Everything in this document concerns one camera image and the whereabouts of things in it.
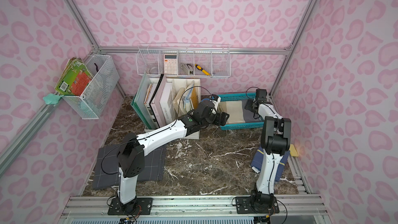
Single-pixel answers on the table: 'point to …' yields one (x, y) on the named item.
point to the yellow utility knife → (200, 68)
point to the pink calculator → (170, 64)
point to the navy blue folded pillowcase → (257, 158)
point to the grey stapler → (188, 68)
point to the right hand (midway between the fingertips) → (250, 103)
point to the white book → (167, 103)
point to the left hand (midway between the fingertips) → (223, 111)
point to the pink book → (155, 103)
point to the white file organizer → (185, 92)
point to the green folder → (138, 101)
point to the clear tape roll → (153, 70)
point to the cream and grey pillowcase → (238, 113)
